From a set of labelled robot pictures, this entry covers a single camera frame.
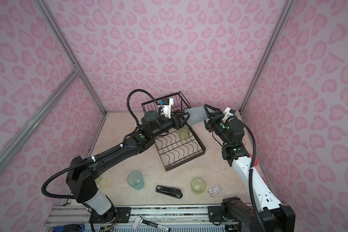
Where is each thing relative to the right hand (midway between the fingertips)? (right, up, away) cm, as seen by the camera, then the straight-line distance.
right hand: (202, 110), depth 67 cm
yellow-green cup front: (0, -41, +15) cm, 44 cm away
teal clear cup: (-36, -38, +16) cm, 55 cm away
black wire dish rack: (-14, -25, +28) cm, 40 cm away
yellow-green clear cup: (-7, -13, +29) cm, 32 cm away
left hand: (-6, -2, +1) cm, 6 cm away
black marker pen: (-29, -53, +2) cm, 60 cm away
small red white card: (+9, -43, +13) cm, 46 cm away
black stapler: (-13, -42, +8) cm, 45 cm away
